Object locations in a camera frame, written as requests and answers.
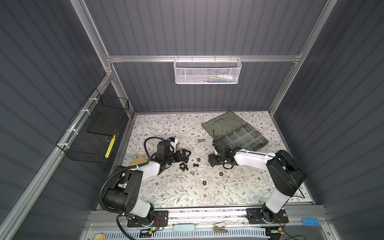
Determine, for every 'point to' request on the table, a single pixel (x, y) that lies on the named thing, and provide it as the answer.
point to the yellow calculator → (138, 160)
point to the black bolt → (195, 165)
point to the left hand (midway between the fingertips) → (185, 153)
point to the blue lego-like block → (310, 221)
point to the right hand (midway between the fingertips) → (214, 160)
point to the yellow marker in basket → (107, 154)
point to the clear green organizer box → (235, 132)
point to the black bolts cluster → (183, 168)
